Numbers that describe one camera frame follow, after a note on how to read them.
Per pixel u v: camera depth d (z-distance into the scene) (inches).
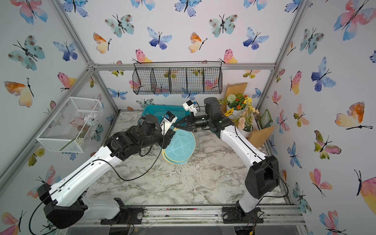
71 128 28.5
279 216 29.6
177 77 38.7
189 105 26.9
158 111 44.9
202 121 25.1
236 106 37.8
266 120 43.4
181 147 27.5
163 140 22.7
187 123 25.4
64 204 15.2
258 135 33.0
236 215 28.5
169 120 21.9
